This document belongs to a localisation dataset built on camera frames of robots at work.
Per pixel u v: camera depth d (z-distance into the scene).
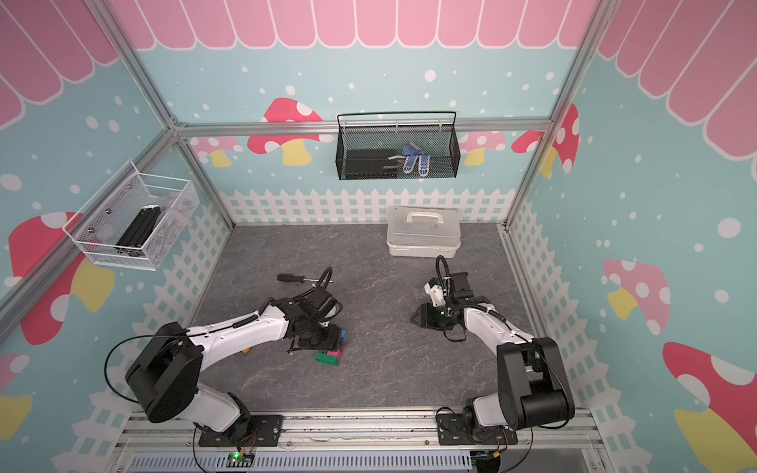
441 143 0.94
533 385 0.43
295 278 1.03
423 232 1.02
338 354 0.85
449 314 0.67
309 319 0.66
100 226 0.67
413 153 0.89
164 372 0.44
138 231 0.70
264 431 0.74
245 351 0.55
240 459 0.73
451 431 0.74
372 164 0.88
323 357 0.84
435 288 0.83
